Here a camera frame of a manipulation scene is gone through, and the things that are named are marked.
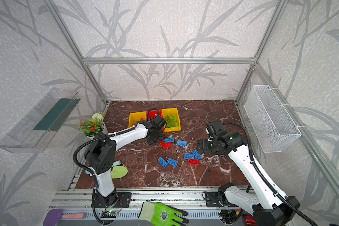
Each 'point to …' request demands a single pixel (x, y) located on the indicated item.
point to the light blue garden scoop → (87, 172)
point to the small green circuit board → (109, 213)
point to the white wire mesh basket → (273, 126)
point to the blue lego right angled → (195, 152)
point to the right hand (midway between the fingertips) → (205, 144)
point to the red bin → (152, 113)
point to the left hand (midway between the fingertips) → (162, 135)
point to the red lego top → (161, 142)
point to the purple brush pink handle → (54, 216)
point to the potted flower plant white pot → (91, 127)
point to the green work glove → (158, 214)
